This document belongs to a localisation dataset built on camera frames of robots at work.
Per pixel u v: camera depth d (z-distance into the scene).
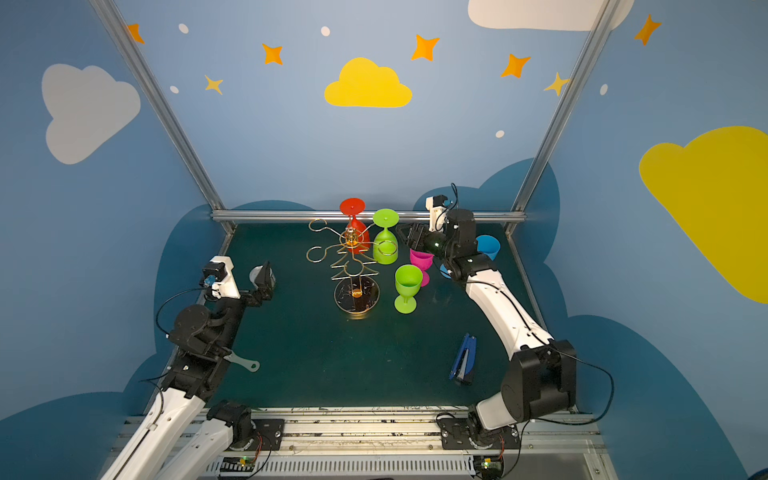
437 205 0.71
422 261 0.94
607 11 0.69
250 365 0.85
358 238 0.79
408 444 0.73
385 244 0.92
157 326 0.86
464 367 0.84
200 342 0.51
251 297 0.60
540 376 0.43
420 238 0.69
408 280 0.95
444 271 1.11
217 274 0.54
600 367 0.40
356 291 0.99
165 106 0.86
